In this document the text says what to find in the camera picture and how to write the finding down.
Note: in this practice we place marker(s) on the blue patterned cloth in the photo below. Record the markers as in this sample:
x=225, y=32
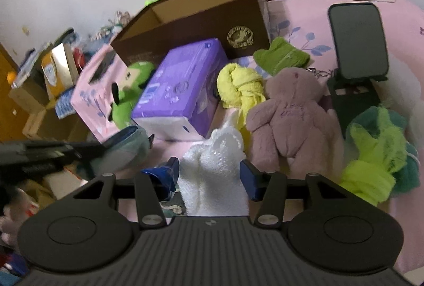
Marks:
x=63, y=106

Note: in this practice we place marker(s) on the yellow towel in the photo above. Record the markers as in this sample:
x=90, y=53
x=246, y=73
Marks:
x=240, y=88

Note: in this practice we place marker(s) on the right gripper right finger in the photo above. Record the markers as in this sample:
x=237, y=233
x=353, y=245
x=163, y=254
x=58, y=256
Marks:
x=266, y=193

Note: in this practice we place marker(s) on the white knitted cloth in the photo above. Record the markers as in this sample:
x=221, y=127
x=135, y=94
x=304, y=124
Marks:
x=209, y=178

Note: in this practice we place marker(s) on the pink plush bear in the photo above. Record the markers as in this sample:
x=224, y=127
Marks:
x=292, y=125

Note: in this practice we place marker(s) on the green teal mesh sponge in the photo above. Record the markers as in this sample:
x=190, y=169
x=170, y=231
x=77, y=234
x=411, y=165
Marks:
x=384, y=163

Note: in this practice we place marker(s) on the dark green towel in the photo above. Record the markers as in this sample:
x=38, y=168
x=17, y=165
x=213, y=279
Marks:
x=281, y=54

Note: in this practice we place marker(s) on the phone on black stand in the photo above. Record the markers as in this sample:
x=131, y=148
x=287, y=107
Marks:
x=362, y=57

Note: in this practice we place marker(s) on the cardboard boxes stack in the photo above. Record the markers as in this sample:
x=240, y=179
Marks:
x=26, y=113

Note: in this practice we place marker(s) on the black smartphone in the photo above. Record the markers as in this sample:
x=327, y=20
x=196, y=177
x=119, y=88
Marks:
x=103, y=67

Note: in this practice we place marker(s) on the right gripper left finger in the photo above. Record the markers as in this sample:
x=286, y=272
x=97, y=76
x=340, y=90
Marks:
x=151, y=187

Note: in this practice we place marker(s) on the purple tissue pack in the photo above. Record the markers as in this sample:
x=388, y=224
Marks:
x=180, y=100

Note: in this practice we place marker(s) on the gold paper bag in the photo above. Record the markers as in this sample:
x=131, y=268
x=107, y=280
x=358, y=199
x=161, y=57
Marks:
x=60, y=71

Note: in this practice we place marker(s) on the green bean plush doll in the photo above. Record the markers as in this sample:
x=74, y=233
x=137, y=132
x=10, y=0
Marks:
x=127, y=92

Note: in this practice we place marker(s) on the brown cardboard box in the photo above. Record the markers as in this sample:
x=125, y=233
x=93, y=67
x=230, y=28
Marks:
x=241, y=26

